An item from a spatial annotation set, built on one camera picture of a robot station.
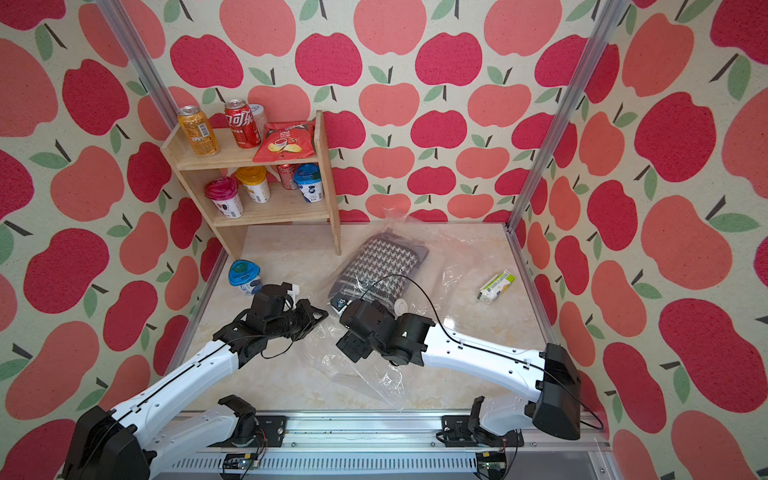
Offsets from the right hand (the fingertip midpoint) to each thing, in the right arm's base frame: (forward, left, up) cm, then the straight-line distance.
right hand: (357, 329), depth 74 cm
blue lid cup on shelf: (+42, +21, +13) cm, 49 cm away
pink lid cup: (+32, +44, +15) cm, 57 cm away
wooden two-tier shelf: (+40, +31, +4) cm, 50 cm away
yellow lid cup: (+41, +39, +14) cm, 58 cm away
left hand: (+4, +8, -2) cm, 9 cm away
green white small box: (+26, -41, -14) cm, 51 cm away
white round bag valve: (+10, -10, -5) cm, 15 cm away
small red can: (+47, +30, +12) cm, 57 cm away
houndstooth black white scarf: (+22, -3, -4) cm, 23 cm away
